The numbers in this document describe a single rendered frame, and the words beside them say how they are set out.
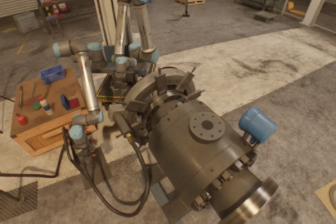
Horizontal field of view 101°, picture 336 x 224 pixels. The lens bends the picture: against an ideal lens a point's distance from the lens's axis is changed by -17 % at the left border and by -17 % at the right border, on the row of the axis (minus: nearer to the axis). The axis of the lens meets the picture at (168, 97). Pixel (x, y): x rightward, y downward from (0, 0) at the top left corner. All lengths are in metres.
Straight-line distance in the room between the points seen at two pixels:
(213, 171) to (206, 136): 0.19
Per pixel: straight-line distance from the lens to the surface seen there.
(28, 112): 2.25
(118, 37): 1.54
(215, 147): 0.97
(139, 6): 1.47
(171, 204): 1.47
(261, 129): 0.99
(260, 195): 1.01
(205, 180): 0.95
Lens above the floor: 1.70
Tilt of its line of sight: 43 degrees down
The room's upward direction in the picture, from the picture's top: straight up
